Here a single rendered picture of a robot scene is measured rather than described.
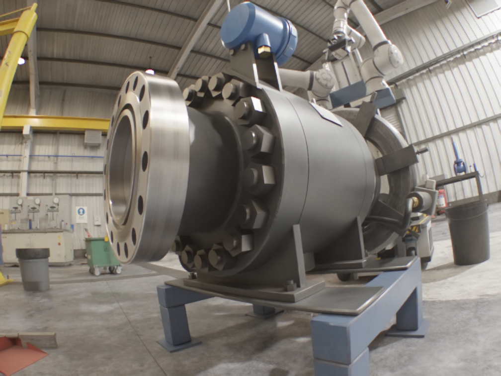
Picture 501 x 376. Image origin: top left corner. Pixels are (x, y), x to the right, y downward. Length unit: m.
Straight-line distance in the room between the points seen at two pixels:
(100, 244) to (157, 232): 3.45
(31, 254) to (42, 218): 4.47
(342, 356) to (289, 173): 0.36
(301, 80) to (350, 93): 0.43
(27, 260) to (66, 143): 9.76
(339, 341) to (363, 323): 0.06
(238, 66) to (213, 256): 0.48
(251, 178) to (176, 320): 0.69
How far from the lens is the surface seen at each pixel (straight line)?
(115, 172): 0.76
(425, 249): 1.81
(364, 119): 1.25
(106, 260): 3.93
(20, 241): 6.82
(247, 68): 0.66
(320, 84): 1.88
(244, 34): 0.69
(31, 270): 2.89
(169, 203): 0.45
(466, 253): 1.78
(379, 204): 1.17
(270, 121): 0.56
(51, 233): 6.51
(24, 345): 1.28
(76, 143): 12.23
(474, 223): 1.74
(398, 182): 1.18
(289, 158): 0.53
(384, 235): 1.21
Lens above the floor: 0.42
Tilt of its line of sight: 10 degrees up
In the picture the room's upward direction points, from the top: 7 degrees counter-clockwise
